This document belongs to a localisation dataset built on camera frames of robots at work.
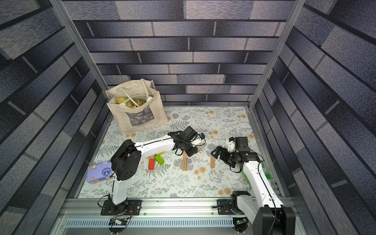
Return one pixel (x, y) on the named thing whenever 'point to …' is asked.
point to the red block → (151, 164)
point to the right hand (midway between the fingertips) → (217, 155)
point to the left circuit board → (118, 222)
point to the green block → (159, 159)
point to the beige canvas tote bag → (136, 105)
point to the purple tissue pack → (99, 171)
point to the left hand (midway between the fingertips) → (196, 148)
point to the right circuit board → (241, 221)
